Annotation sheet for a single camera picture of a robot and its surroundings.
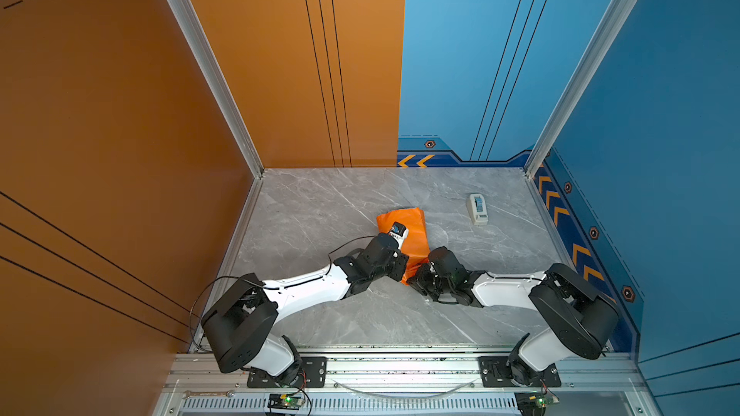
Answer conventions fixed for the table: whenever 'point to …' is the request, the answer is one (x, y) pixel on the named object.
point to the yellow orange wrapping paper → (415, 245)
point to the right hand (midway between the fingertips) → (401, 282)
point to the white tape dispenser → (477, 208)
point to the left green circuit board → (281, 401)
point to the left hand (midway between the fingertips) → (406, 254)
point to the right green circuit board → (531, 402)
